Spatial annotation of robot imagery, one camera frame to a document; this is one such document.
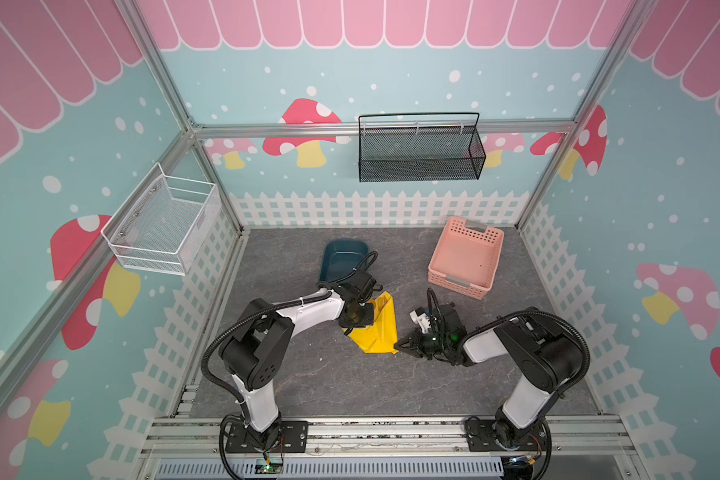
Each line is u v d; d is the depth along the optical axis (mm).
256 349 480
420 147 927
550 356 476
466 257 1135
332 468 711
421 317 893
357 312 764
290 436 747
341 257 1130
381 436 759
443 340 762
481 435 738
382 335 895
